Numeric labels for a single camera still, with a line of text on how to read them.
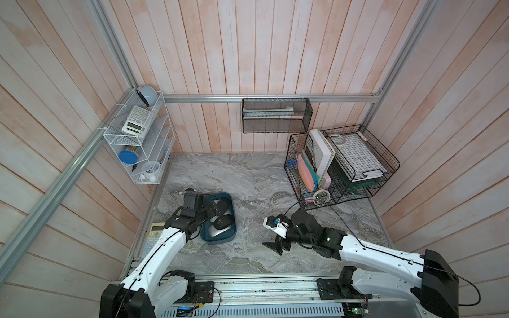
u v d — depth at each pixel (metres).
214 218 0.89
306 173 1.02
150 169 0.90
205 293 0.73
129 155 0.76
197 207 0.64
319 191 0.94
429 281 0.41
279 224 0.64
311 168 0.96
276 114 0.88
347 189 0.89
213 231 0.88
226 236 0.85
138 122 0.77
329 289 0.73
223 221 0.87
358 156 0.92
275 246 0.66
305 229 0.59
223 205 0.92
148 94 0.82
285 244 0.66
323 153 0.86
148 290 0.40
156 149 0.82
